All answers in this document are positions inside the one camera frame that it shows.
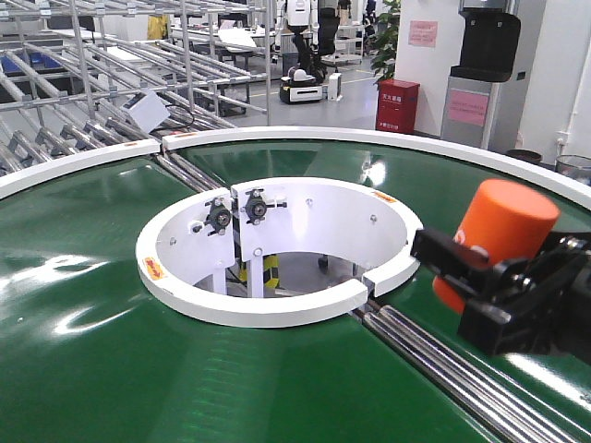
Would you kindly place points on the pink wall sign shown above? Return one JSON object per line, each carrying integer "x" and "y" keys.
{"x": 468, "y": 107}
{"x": 422, "y": 33}

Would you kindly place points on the black machine on grey cabinet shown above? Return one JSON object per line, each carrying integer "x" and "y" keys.
{"x": 489, "y": 41}

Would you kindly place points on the potted plant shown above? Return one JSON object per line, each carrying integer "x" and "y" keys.
{"x": 388, "y": 51}

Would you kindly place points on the orange cylinder capacitor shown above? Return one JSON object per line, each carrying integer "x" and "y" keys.
{"x": 503, "y": 217}

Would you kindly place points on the small white box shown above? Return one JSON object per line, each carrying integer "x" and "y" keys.
{"x": 335, "y": 85}

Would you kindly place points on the round white green-belt conveyor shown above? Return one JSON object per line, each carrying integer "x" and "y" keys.
{"x": 138, "y": 369}

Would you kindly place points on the white mobile robot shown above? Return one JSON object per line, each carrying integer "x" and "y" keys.
{"x": 300, "y": 92}

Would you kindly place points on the white control box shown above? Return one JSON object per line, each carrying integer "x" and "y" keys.
{"x": 145, "y": 111}

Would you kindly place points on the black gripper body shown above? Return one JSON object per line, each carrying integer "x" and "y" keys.
{"x": 531, "y": 314}

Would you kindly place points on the white work table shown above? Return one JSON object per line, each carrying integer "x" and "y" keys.
{"x": 235, "y": 39}

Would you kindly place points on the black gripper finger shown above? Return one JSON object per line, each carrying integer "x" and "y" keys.
{"x": 572, "y": 244}
{"x": 452, "y": 258}

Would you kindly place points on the dark waste bin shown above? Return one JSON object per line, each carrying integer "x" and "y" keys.
{"x": 524, "y": 156}

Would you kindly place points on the steel tube roller rack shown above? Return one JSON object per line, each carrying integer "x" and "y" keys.
{"x": 84, "y": 69}

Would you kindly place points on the red cabinet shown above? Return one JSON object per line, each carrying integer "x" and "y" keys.
{"x": 397, "y": 108}

